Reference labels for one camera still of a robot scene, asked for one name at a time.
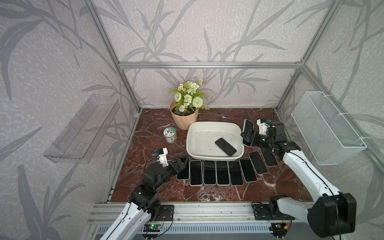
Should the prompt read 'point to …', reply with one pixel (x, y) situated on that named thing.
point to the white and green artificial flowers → (188, 97)
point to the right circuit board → (279, 227)
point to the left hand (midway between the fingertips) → (187, 160)
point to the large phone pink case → (248, 125)
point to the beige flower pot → (183, 122)
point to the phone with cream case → (222, 174)
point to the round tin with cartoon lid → (170, 133)
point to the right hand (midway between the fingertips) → (245, 135)
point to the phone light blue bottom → (225, 147)
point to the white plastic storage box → (201, 136)
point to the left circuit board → (152, 228)
